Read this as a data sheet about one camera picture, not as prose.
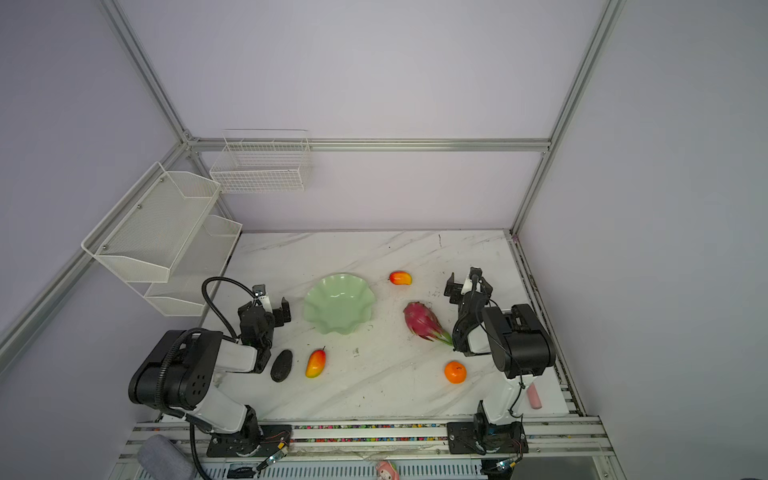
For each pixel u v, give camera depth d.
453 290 0.86
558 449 0.73
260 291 0.81
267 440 0.73
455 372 0.81
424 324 0.88
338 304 0.99
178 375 0.45
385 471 0.67
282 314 0.86
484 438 0.67
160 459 0.69
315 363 0.83
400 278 1.03
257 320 0.73
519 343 0.49
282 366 0.83
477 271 0.81
